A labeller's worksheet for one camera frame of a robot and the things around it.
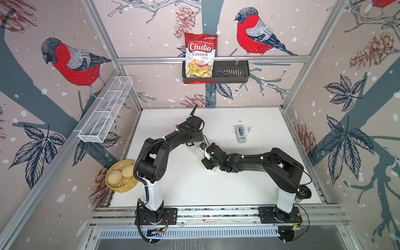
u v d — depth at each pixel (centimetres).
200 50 83
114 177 79
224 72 107
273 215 72
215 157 71
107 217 75
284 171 48
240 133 101
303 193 70
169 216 73
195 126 76
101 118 75
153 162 50
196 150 92
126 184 81
